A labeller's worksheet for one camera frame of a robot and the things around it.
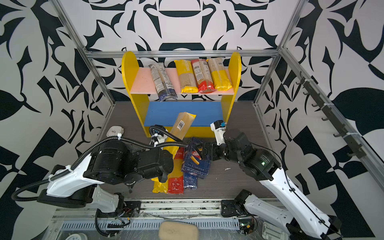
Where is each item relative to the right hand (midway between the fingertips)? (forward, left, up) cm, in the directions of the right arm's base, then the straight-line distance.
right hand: (203, 146), depth 63 cm
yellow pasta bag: (-9, +22, -28) cm, 37 cm away
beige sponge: (-27, +14, -26) cm, 40 cm away
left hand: (-7, +11, +8) cm, 15 cm away
